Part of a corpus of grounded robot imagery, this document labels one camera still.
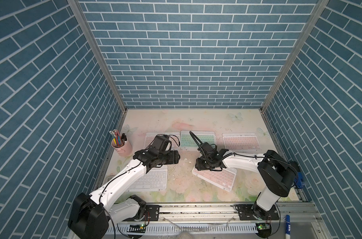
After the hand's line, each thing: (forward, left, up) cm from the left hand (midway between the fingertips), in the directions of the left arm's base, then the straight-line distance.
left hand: (179, 158), depth 80 cm
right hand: (0, -11, -11) cm, 16 cm away
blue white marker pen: (-30, -52, -10) cm, 61 cm away
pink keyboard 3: (-7, -26, -11) cm, 29 cm away
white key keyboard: (-7, +13, -13) cm, 20 cm away
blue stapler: (-8, -69, -11) cm, 71 cm away
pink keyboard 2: (+19, -42, -12) cm, 48 cm away
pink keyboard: (+5, +2, +12) cm, 13 cm away
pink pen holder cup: (+8, +33, -6) cm, 34 cm away
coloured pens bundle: (+11, +36, -1) cm, 38 cm away
